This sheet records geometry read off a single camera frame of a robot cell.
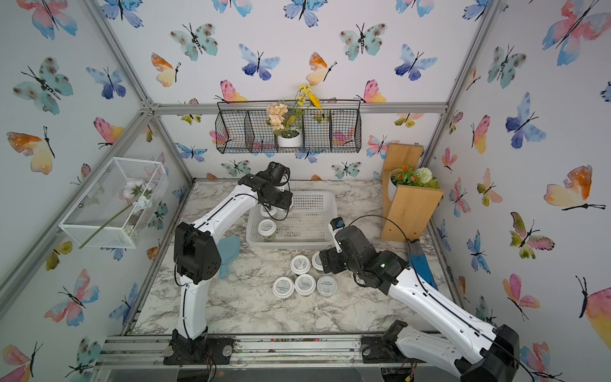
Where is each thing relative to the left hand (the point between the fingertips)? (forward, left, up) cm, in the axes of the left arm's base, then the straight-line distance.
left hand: (286, 196), depth 94 cm
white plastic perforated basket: (-2, -9, -16) cm, 18 cm away
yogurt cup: (-1, +8, -8) cm, 12 cm away
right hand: (-25, -16, +4) cm, 30 cm away
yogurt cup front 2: (-31, -7, -10) cm, 34 cm away
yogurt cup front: (-32, 0, -10) cm, 33 cm away
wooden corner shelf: (-11, -44, 0) cm, 45 cm away
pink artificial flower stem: (-10, +45, +14) cm, 49 cm away
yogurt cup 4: (-24, -11, -9) cm, 27 cm away
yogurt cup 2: (-8, +8, -9) cm, 15 cm away
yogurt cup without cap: (-32, -14, -10) cm, 36 cm away
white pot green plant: (+1, -45, +9) cm, 46 cm away
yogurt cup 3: (-24, -5, -9) cm, 26 cm away
